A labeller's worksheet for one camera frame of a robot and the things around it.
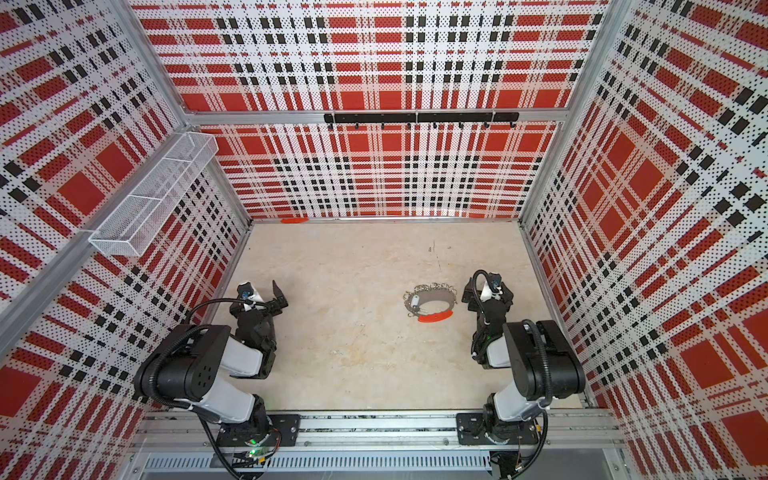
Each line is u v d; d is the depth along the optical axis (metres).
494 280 0.76
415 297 0.98
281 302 0.84
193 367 0.46
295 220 1.27
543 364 0.44
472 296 0.82
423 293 1.01
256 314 0.71
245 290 0.74
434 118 0.90
